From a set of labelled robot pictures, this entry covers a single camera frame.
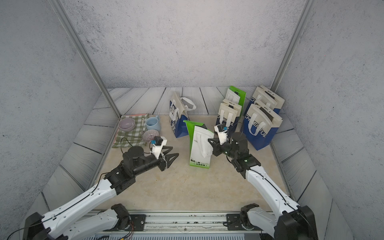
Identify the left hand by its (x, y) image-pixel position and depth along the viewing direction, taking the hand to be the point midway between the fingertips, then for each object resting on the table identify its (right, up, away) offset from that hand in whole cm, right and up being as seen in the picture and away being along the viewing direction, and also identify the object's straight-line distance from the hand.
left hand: (176, 152), depth 69 cm
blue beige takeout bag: (+53, +32, +31) cm, 70 cm away
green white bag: (+12, 0, +11) cm, 16 cm away
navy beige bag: (+28, +19, +19) cm, 39 cm away
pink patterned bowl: (-24, +6, +35) cm, 43 cm away
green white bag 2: (+35, +32, +27) cm, 55 cm away
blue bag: (+46, +12, +18) cm, 51 cm away
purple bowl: (-43, +14, +42) cm, 62 cm away
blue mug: (-22, +14, +42) cm, 49 cm away
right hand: (+16, +6, +7) cm, 19 cm away
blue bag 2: (-2, +24, +25) cm, 35 cm away
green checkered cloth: (-35, +4, +39) cm, 52 cm away
